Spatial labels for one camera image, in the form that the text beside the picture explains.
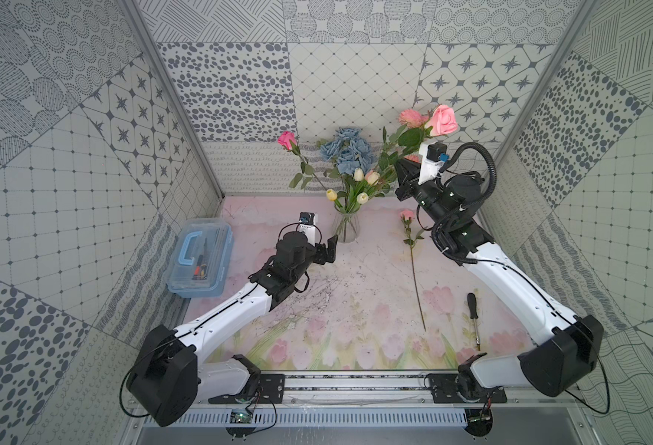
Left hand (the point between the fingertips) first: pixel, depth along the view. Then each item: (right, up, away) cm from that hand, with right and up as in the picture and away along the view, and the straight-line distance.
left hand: (331, 235), depth 78 cm
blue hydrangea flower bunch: (+5, +27, +9) cm, 29 cm away
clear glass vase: (+5, +2, +23) cm, 24 cm away
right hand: (+16, +19, -10) cm, 27 cm away
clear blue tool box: (-44, -8, +12) cm, 46 cm away
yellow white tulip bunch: (+9, +14, +14) cm, 22 cm away
